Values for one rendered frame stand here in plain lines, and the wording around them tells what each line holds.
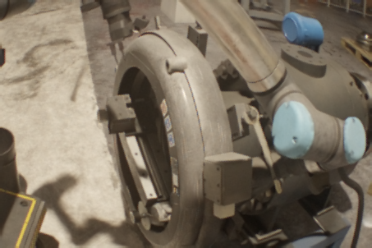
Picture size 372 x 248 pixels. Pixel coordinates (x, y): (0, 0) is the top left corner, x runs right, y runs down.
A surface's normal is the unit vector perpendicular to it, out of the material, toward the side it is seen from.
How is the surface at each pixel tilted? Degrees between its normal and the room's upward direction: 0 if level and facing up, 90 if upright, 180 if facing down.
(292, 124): 76
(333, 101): 42
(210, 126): 51
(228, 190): 68
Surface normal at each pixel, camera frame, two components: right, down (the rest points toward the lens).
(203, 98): 0.29, -0.39
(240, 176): 0.38, 0.09
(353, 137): 0.42, -0.21
